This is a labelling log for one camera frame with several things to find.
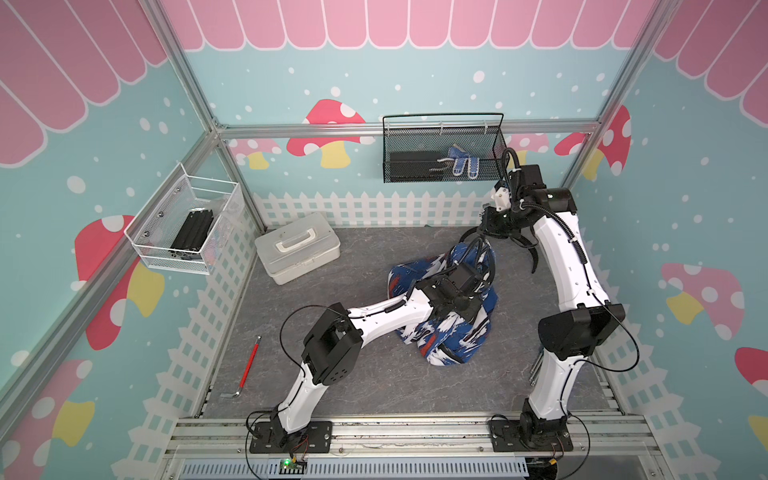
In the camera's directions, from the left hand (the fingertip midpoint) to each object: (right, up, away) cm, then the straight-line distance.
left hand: (471, 304), depth 85 cm
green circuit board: (-47, -38, -13) cm, 62 cm away
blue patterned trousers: (-7, -9, -2) cm, 12 cm away
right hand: (+2, +22, -4) cm, 22 cm away
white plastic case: (-55, +17, +14) cm, 59 cm away
